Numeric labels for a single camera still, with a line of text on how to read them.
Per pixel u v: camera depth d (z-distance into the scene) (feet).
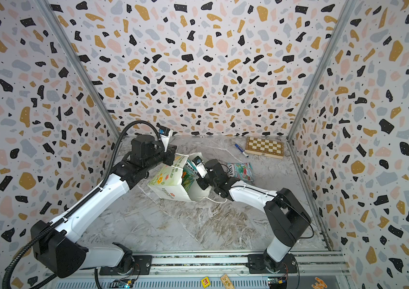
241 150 3.73
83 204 1.46
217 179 2.20
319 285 2.30
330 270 2.41
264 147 3.74
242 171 3.34
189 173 2.91
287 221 1.50
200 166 2.50
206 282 2.26
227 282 2.27
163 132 2.13
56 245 1.24
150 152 1.93
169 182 2.55
